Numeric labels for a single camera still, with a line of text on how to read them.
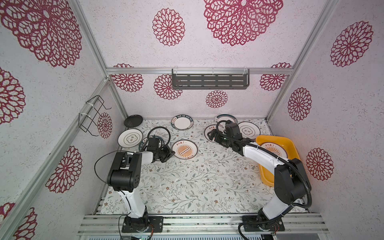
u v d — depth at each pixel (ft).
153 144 2.62
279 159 1.64
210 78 3.07
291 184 1.51
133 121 4.05
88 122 2.53
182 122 3.87
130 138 3.58
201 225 2.46
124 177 1.64
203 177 2.95
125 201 1.81
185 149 3.32
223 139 2.60
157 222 2.45
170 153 3.01
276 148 3.31
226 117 3.98
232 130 2.25
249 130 3.72
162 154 2.85
